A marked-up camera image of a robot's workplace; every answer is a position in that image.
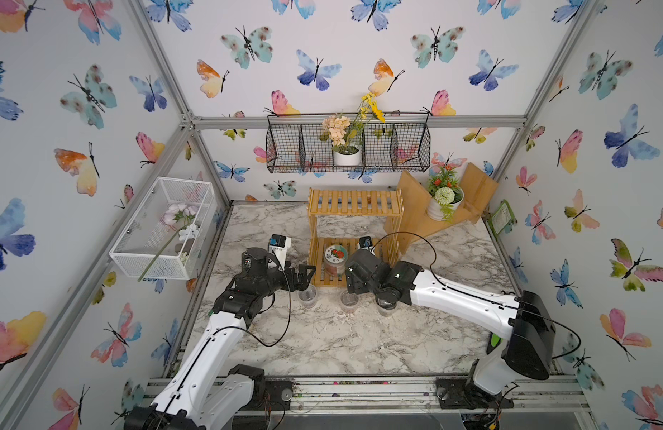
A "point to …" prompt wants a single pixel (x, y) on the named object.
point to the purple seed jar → (308, 296)
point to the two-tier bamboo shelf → (349, 202)
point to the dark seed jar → (386, 305)
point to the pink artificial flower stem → (177, 215)
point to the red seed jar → (348, 302)
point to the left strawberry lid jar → (335, 256)
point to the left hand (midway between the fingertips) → (303, 263)
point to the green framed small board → (502, 218)
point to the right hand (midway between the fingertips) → (360, 273)
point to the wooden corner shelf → (477, 188)
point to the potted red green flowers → (444, 193)
